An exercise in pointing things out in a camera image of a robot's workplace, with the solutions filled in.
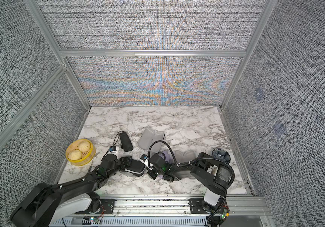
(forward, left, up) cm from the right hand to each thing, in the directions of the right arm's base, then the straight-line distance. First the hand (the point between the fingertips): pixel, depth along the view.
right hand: (145, 164), depth 87 cm
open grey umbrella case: (+21, 0, -1) cm, 21 cm away
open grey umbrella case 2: (+6, -27, -2) cm, 28 cm away
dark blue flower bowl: (+6, -48, +1) cm, 48 cm away
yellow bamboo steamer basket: (+4, +36, +4) cm, 36 cm away
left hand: (+4, +10, +2) cm, 10 cm away
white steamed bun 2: (+11, +40, +4) cm, 41 cm away
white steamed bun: (+4, +43, +5) cm, 43 cm away
